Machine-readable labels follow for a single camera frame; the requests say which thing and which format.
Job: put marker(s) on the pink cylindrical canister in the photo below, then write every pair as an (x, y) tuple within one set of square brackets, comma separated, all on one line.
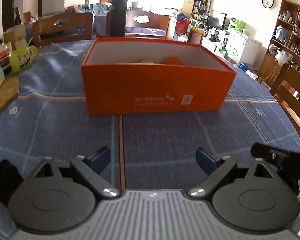
[(196, 36)]

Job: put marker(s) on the round wall clock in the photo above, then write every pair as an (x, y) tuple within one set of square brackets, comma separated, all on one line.
[(267, 3)]

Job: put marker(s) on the green yellow mug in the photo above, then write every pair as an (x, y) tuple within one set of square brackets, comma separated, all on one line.
[(21, 59)]

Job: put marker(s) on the red basket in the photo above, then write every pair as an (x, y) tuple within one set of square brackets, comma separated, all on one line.
[(182, 26)]

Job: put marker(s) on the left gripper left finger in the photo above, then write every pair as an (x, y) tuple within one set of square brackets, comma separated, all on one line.
[(89, 170)]

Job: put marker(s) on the dark pill bottle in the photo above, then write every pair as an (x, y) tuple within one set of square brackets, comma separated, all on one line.
[(5, 58)]

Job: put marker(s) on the orange cardboard box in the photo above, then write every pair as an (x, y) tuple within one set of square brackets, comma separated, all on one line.
[(116, 84)]

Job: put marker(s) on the wooden bookshelf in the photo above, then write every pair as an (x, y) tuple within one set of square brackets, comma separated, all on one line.
[(286, 38)]

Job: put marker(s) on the wooden chair right side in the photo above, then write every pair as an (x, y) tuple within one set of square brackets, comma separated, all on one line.
[(287, 88)]

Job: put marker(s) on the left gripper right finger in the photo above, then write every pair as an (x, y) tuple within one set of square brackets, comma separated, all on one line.
[(219, 170)]

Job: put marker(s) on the orange tangerine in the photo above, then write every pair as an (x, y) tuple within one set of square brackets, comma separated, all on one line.
[(173, 61)]

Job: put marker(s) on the wooden chair left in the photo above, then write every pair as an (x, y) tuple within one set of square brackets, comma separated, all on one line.
[(65, 27)]

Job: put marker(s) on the blue plaid tablecloth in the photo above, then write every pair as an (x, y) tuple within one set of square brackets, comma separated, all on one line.
[(49, 118)]

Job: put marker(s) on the black tall thermos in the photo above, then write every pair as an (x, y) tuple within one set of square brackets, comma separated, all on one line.
[(118, 18)]

